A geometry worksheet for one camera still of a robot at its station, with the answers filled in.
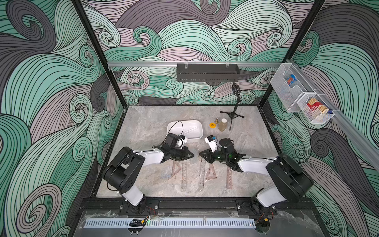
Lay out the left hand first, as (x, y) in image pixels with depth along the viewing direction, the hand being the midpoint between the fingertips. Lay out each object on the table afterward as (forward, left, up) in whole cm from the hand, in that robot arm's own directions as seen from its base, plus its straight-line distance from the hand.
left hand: (194, 154), depth 85 cm
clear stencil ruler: (-10, -4, -7) cm, 12 cm away
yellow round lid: (+27, -15, -7) cm, 31 cm away
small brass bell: (+29, -18, -5) cm, 34 cm away
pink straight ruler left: (-10, +6, -7) cm, 14 cm away
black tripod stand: (+32, -27, +22) cm, 47 cm away
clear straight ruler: (+22, +2, -6) cm, 23 cm away
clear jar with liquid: (+21, -20, +1) cm, 29 cm away
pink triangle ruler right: (-9, -10, -8) cm, 15 cm away
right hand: (+2, -4, -1) cm, 5 cm away
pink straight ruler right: (-11, -20, -7) cm, 24 cm away
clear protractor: (-2, 0, -3) cm, 3 cm away
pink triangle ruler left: (-6, +11, -8) cm, 15 cm away
